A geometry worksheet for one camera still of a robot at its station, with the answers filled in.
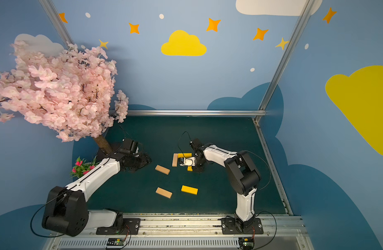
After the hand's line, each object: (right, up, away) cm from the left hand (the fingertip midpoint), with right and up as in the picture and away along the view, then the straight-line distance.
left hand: (147, 160), depth 88 cm
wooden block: (+8, -7, +5) cm, 11 cm away
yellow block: (+24, -5, +2) cm, 25 cm away
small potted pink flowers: (-28, -1, -13) cm, 31 cm away
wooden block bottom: (+11, -17, -4) cm, 21 cm away
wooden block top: (+15, -2, +10) cm, 18 cm away
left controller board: (-10, -35, -16) cm, 40 cm away
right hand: (+29, -3, +8) cm, 31 cm away
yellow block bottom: (+26, -16, -2) cm, 30 cm away
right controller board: (+52, -37, -15) cm, 66 cm away
